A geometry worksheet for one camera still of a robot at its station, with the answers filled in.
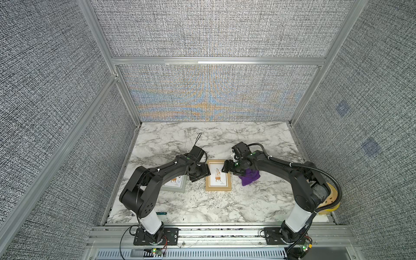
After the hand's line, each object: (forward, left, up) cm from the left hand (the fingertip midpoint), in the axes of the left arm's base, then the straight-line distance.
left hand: (209, 174), depth 89 cm
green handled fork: (-18, +25, -4) cm, 31 cm away
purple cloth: (-3, -22, +3) cm, 22 cm away
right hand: (+3, -9, +1) cm, 10 cm away
